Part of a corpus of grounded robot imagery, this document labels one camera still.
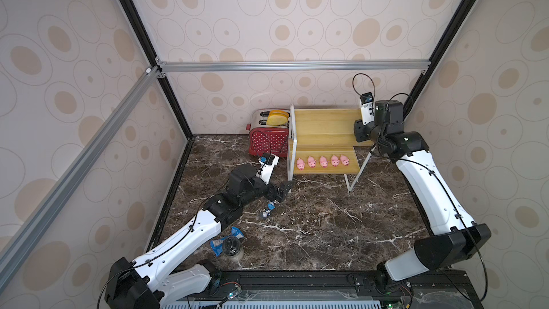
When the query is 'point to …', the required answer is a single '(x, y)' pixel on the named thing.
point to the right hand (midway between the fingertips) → (358, 121)
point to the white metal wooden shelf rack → (321, 141)
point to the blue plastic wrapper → (217, 244)
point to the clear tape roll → (233, 248)
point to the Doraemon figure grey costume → (266, 213)
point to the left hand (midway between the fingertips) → (288, 176)
